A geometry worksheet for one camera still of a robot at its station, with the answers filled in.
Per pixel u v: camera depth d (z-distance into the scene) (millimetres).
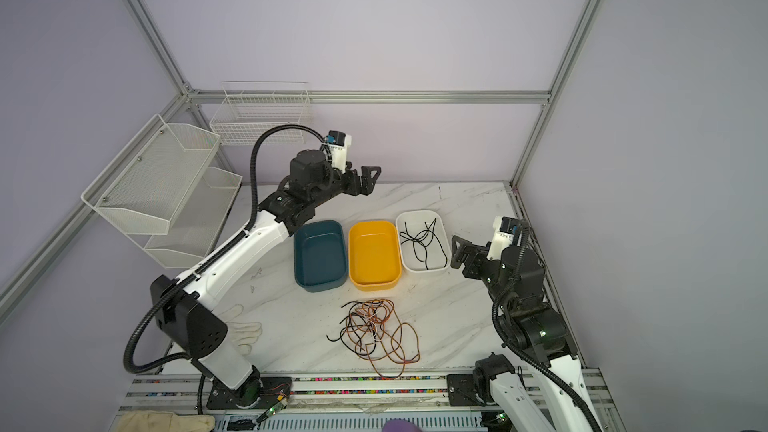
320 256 981
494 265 570
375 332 812
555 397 405
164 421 692
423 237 1003
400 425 707
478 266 583
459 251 626
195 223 913
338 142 633
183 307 417
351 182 666
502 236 565
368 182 674
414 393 748
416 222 1077
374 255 990
